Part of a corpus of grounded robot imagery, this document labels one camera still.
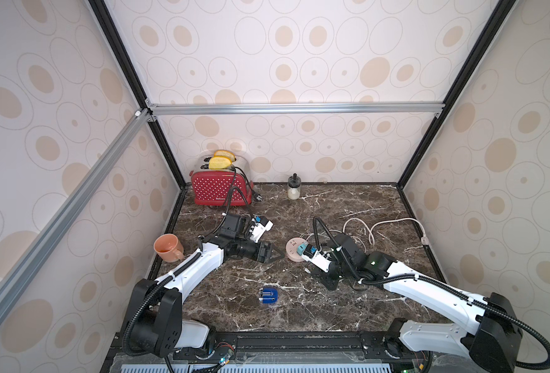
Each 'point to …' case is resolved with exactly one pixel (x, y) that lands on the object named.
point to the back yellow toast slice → (223, 152)
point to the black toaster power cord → (255, 196)
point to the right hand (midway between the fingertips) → (313, 276)
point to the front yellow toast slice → (219, 162)
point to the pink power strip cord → (424, 240)
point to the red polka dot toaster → (221, 187)
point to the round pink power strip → (291, 249)
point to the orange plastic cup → (168, 248)
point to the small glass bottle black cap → (294, 187)
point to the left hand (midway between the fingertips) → (281, 254)
